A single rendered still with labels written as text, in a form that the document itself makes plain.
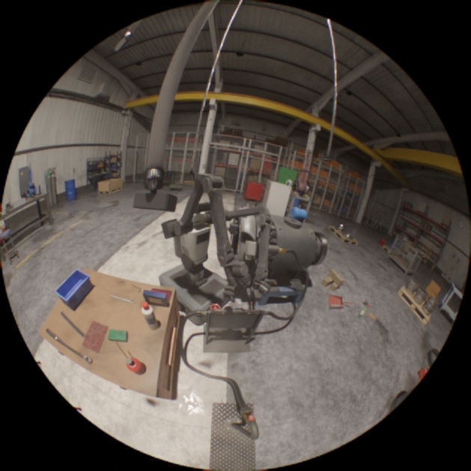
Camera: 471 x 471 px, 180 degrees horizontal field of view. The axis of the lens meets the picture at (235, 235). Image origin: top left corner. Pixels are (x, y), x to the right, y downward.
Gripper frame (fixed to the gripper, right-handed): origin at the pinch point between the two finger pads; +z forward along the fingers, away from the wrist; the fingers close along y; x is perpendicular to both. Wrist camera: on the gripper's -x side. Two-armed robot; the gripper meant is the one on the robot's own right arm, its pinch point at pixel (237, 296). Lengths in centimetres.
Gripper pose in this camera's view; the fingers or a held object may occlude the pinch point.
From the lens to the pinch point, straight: 87.6
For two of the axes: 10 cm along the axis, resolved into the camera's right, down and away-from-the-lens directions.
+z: 2.6, 9.6, 1.4
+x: -7.9, 1.3, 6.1
